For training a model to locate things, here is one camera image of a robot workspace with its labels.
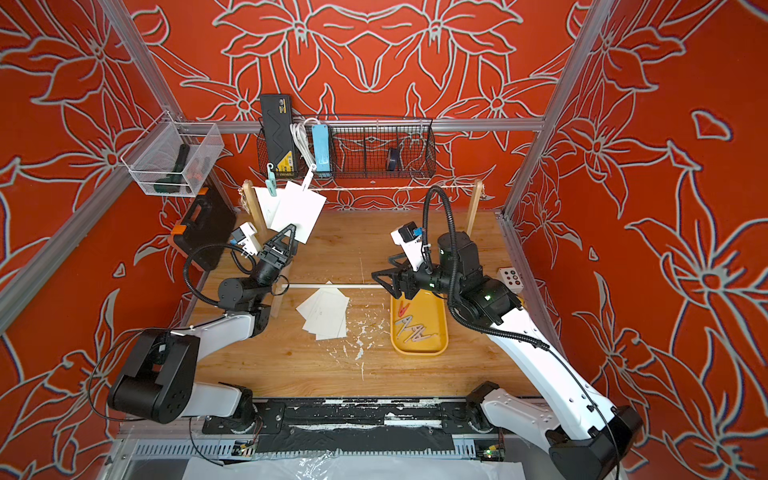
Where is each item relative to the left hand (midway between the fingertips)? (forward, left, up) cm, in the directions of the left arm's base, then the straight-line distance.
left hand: (298, 230), depth 68 cm
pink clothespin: (-10, -31, -33) cm, 47 cm away
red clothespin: (-1, -26, -34) cm, 43 cm away
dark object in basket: (+35, -21, -3) cm, 41 cm away
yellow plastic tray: (0, -34, -34) cm, 48 cm away
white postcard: (-2, -2, -34) cm, 34 cm away
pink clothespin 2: (-8, -31, -33) cm, 46 cm away
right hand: (-8, -19, -2) cm, 21 cm away
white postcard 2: (-8, -3, -36) cm, 37 cm away
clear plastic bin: (+30, +48, -2) cm, 56 cm away
